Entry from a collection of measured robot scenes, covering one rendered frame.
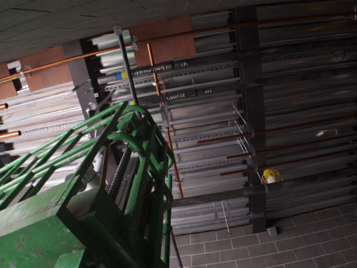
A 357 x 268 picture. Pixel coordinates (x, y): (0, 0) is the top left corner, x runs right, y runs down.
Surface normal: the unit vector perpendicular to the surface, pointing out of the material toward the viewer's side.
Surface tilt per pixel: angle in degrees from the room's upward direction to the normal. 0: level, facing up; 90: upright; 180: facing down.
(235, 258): 90
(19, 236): 180
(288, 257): 90
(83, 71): 180
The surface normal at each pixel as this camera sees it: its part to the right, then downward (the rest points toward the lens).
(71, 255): -0.44, -0.82
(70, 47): 0.00, 0.41
